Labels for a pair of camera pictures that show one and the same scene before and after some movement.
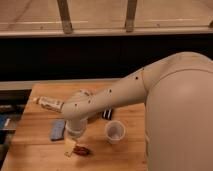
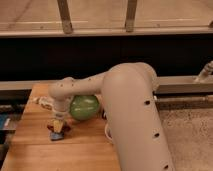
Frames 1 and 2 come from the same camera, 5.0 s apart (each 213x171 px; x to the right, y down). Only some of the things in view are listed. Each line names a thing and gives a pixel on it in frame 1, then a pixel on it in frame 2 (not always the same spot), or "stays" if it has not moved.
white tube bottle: (48, 103) stays
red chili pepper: (81, 150) → (65, 127)
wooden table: (116, 138) stays
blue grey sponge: (58, 131) stays
